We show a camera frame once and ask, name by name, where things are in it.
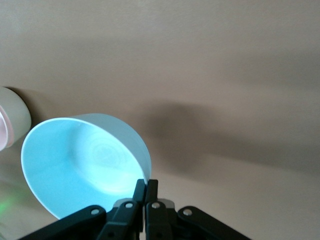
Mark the pink plastic bowl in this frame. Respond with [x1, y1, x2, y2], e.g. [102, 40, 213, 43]
[0, 104, 15, 152]

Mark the light blue plastic bowl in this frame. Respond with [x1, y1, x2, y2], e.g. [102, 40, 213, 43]
[20, 112, 153, 221]

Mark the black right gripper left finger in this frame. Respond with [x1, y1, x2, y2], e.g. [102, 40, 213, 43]
[17, 178, 147, 240]

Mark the white plastic bowl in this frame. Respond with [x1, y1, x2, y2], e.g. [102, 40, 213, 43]
[0, 86, 33, 149]

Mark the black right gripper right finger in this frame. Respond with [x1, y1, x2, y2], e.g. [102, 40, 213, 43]
[145, 179, 251, 240]

